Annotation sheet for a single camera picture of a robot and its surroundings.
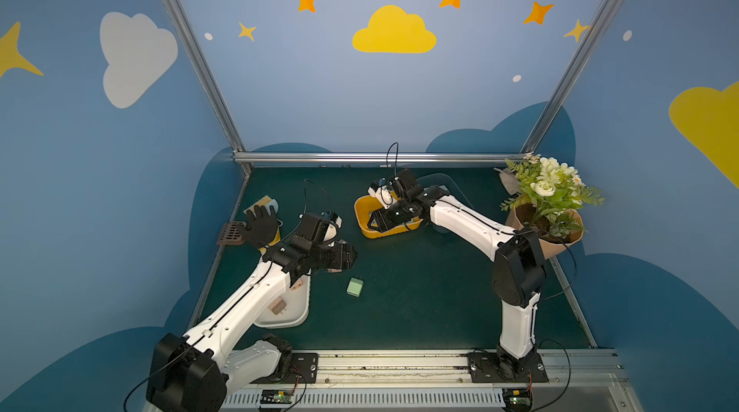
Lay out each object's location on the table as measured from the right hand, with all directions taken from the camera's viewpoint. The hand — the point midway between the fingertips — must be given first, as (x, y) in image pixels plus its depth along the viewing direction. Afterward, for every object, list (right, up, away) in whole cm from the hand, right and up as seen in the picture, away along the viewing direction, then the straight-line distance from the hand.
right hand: (377, 219), depth 89 cm
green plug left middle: (-7, -21, -2) cm, 22 cm away
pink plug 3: (-14, -16, +2) cm, 21 cm away
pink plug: (-29, -25, -7) cm, 39 cm away
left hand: (-9, -8, -8) cm, 14 cm away
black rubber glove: (-42, -4, +13) cm, 44 cm away
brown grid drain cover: (-51, -6, +10) cm, 52 cm away
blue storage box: (+24, +14, +23) cm, 36 cm away
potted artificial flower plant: (+47, +6, -11) cm, 49 cm away
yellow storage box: (-4, +4, +18) cm, 18 cm away
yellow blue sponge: (-42, +5, +19) cm, 47 cm away
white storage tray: (-24, -25, -5) cm, 35 cm away
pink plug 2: (-25, -20, -2) cm, 32 cm away
